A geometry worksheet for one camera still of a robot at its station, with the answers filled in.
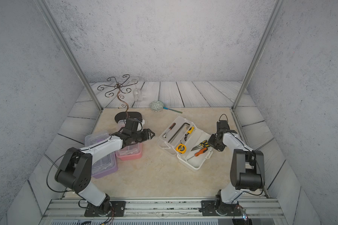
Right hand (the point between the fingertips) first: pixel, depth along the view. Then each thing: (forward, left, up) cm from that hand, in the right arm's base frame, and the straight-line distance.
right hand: (213, 143), depth 92 cm
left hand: (+2, +38, +7) cm, 39 cm away
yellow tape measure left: (-6, +21, +4) cm, 22 cm away
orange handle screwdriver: (-3, +7, -4) cm, 8 cm away
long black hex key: (+6, +23, +5) cm, 24 cm away
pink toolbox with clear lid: (-8, +50, +4) cm, 51 cm away
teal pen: (+38, +33, -5) cm, 50 cm away
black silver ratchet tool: (+8, +28, +7) cm, 30 cm away
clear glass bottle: (+34, +53, +12) cm, 64 cm away
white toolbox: (0, +15, +1) cm, 15 cm away
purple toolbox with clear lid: (-17, +63, +5) cm, 65 cm away
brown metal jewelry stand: (+27, +69, -3) cm, 74 cm away
